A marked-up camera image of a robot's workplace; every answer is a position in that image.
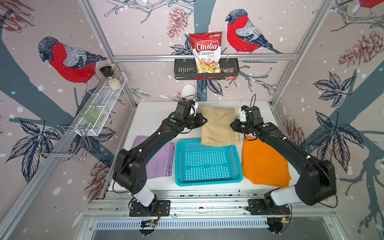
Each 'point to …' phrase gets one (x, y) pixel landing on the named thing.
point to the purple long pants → (160, 164)
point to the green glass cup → (91, 114)
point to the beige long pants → (217, 131)
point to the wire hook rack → (68, 141)
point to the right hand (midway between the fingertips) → (230, 123)
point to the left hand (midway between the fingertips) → (210, 117)
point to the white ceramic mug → (188, 91)
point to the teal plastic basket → (197, 164)
